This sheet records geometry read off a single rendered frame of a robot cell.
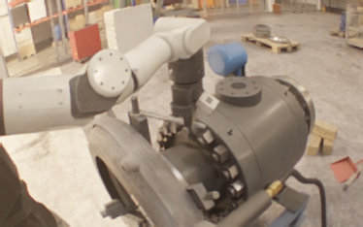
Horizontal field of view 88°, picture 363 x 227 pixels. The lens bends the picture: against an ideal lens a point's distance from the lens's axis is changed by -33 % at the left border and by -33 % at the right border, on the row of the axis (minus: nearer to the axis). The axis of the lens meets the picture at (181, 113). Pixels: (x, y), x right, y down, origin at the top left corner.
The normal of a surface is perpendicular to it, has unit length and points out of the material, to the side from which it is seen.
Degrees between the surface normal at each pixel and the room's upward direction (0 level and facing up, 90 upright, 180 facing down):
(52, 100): 66
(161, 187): 37
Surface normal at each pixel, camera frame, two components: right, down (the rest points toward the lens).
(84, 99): 0.65, -0.15
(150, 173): 0.19, -0.58
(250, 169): 0.46, -0.18
